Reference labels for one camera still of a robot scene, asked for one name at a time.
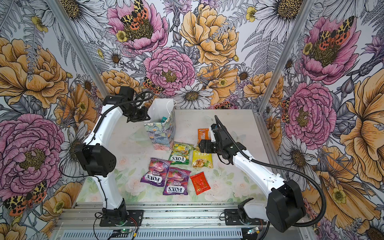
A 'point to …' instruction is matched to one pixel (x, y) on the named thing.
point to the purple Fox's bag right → (177, 182)
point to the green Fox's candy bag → (180, 155)
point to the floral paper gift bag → (160, 125)
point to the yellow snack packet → (202, 160)
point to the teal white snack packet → (163, 119)
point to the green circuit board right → (255, 230)
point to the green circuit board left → (126, 230)
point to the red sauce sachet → (200, 183)
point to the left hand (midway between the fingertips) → (148, 122)
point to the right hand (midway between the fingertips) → (205, 148)
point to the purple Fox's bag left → (157, 172)
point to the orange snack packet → (203, 134)
